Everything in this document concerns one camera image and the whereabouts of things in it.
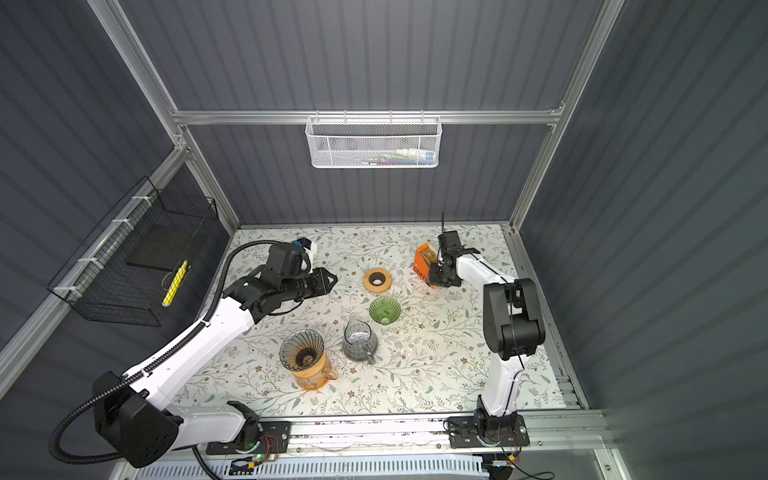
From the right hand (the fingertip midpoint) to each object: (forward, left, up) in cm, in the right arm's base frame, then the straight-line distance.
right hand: (440, 280), depth 99 cm
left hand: (-12, +30, +19) cm, 37 cm away
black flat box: (-9, +71, +29) cm, 77 cm away
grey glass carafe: (-20, +26, -4) cm, 33 cm away
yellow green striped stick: (-19, +68, +25) cm, 74 cm away
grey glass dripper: (-26, +40, +7) cm, 48 cm away
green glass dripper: (-9, +18, -3) cm, 21 cm away
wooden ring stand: (+3, +22, -4) cm, 22 cm away
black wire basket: (-20, +79, +31) cm, 87 cm away
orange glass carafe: (-32, +35, +5) cm, 48 cm away
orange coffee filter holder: (+4, +6, +7) cm, 10 cm away
